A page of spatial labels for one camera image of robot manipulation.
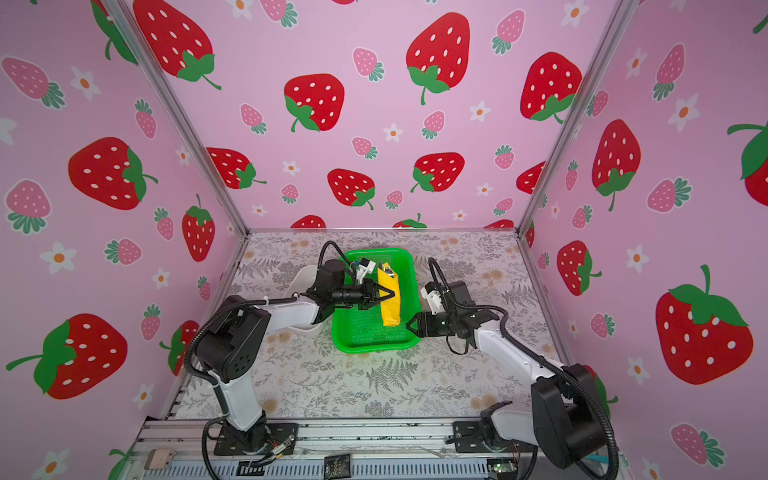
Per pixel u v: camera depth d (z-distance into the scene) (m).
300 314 0.66
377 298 0.82
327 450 0.73
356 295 0.80
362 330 0.93
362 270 0.86
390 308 0.83
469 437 0.71
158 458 0.70
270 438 0.73
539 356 0.47
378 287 0.84
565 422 0.41
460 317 0.66
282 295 1.03
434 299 0.79
